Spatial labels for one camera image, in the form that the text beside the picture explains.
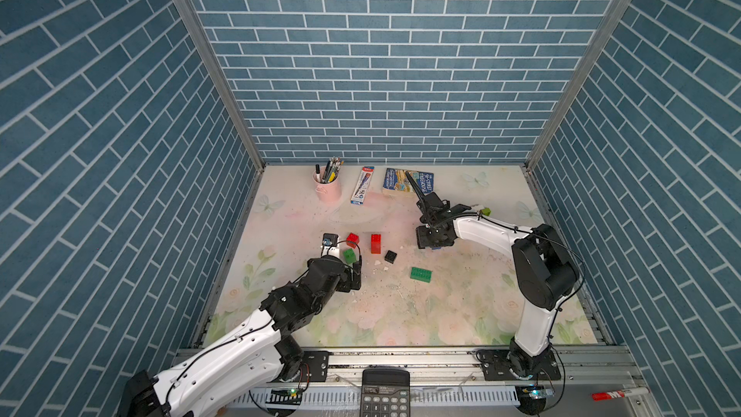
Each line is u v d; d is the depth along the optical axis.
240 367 0.57
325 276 0.57
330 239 0.68
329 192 1.05
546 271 0.50
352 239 0.95
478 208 1.05
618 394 0.69
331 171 0.99
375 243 0.92
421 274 0.89
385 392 0.68
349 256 0.91
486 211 1.04
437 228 0.70
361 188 1.12
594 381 0.74
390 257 0.93
